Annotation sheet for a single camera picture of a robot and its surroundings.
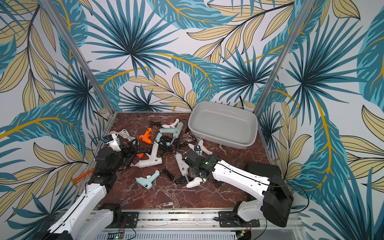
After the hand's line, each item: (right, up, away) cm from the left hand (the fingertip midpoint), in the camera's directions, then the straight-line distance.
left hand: (131, 143), depth 80 cm
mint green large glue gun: (+21, +6, +22) cm, 31 cm away
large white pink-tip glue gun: (+9, -11, +10) cm, 17 cm away
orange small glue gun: (0, +2, +22) cm, 22 cm away
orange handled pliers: (-30, -19, +7) cm, 36 cm away
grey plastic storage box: (+65, +9, +33) cm, 74 cm away
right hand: (+35, -14, 0) cm, 37 cm away
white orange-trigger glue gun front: (+35, -19, -4) cm, 40 cm away
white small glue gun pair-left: (+33, -5, +19) cm, 38 cm away
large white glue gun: (+28, -15, +7) cm, 32 cm away
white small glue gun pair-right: (+38, -2, +21) cm, 44 cm away
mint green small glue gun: (+7, -22, +4) cm, 23 cm away
